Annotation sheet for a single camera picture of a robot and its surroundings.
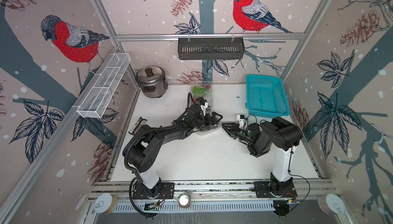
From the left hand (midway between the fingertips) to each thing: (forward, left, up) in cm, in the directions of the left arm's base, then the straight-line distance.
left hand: (221, 117), depth 85 cm
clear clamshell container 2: (+25, +6, -13) cm, 29 cm away
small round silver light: (-39, +18, -3) cm, 43 cm away
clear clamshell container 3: (+35, +6, -11) cm, 37 cm away
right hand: (-1, -2, -7) cm, 8 cm away
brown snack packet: (+4, +51, -13) cm, 53 cm away
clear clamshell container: (-2, +8, -11) cm, 13 cm away
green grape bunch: (+29, +15, -8) cm, 34 cm away
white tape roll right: (-40, -46, -9) cm, 61 cm away
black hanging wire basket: (+47, +5, +14) cm, 49 cm away
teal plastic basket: (+28, -39, -15) cm, 50 cm away
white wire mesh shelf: (+13, +63, +16) cm, 67 cm away
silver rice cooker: (+27, +44, +3) cm, 52 cm away
